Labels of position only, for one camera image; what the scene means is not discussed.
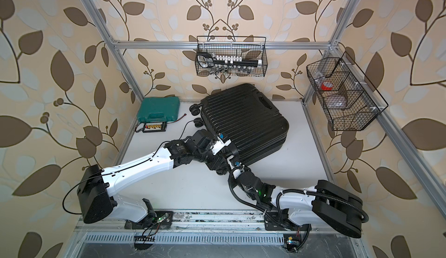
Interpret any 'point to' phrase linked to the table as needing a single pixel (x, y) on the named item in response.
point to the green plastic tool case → (158, 109)
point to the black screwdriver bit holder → (152, 126)
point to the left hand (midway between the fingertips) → (223, 156)
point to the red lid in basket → (326, 86)
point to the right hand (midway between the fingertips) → (226, 166)
